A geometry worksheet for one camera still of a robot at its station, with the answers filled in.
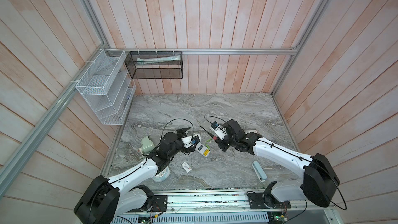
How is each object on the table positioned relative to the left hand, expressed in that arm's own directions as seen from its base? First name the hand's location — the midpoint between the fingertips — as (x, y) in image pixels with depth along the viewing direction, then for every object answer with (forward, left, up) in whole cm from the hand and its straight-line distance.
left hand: (191, 134), depth 81 cm
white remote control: (-3, -6, -13) cm, 15 cm away
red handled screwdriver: (0, -13, -3) cm, 13 cm away
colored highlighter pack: (+10, -36, -13) cm, 39 cm away
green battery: (+4, -10, -14) cm, 18 cm away
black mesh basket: (+48, +26, +11) cm, 56 cm away
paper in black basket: (+38, +24, +21) cm, 50 cm away
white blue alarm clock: (-18, +16, -12) cm, 27 cm away
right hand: (0, -14, -4) cm, 15 cm away
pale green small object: (-1, +26, -10) cm, 28 cm away
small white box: (-13, +3, -13) cm, 19 cm away
